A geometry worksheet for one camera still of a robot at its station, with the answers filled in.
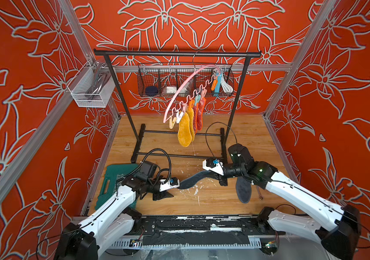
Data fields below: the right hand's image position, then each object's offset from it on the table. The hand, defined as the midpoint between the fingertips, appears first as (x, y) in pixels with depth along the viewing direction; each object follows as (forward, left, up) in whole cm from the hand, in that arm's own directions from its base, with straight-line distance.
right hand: (202, 174), depth 68 cm
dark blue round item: (+53, +30, +5) cm, 61 cm away
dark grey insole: (-1, +4, -5) cm, 7 cm away
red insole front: (+27, +3, +9) cm, 29 cm away
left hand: (0, +15, -15) cm, 21 cm away
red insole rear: (+32, 0, +9) cm, 33 cm away
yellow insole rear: (+24, +5, +13) cm, 27 cm away
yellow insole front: (+21, +8, 0) cm, 23 cm away
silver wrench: (-3, -32, -21) cm, 38 cm away
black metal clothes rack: (+29, +26, -20) cm, 44 cm away
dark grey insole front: (+1, -24, -20) cm, 31 cm away
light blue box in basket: (+46, -10, +12) cm, 48 cm away
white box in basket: (+44, +16, +12) cm, 48 cm away
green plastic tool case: (+7, +46, -15) cm, 49 cm away
